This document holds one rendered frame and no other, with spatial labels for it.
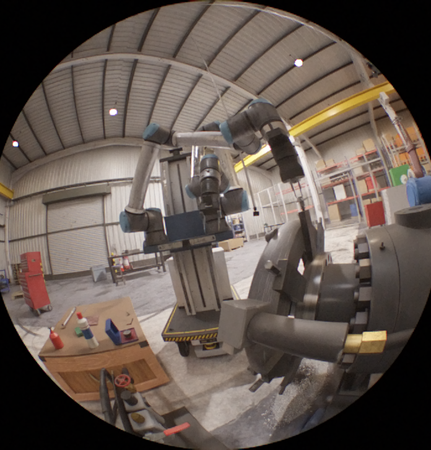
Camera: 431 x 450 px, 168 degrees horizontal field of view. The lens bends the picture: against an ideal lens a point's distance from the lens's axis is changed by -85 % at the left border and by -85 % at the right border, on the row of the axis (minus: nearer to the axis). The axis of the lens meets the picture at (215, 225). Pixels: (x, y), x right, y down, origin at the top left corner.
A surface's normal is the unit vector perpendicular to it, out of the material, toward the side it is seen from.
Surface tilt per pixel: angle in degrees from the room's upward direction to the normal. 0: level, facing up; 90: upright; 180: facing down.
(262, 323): 27
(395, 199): 90
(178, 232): 90
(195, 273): 90
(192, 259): 90
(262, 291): 55
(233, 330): 68
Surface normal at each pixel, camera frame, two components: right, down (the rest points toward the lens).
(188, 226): 0.05, -0.07
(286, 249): -0.18, -0.72
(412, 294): -0.75, -0.44
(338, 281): -0.54, -0.77
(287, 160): -0.53, 0.28
